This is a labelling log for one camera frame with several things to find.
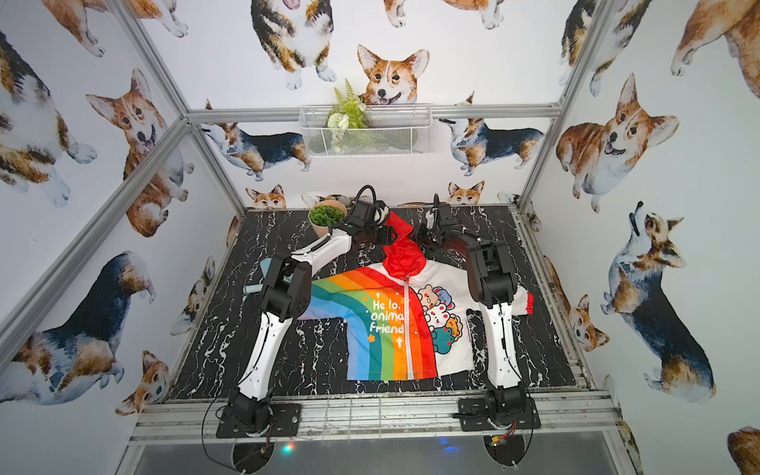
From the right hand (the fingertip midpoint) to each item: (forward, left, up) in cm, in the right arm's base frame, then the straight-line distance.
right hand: (408, 234), depth 108 cm
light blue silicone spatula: (-21, +51, -1) cm, 55 cm away
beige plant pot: (-4, +29, +7) cm, 30 cm away
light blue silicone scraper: (-11, +51, -2) cm, 52 cm away
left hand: (-2, +3, +4) cm, 6 cm away
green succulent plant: (+2, +29, +9) cm, 30 cm away
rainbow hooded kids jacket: (-31, 0, -3) cm, 31 cm away
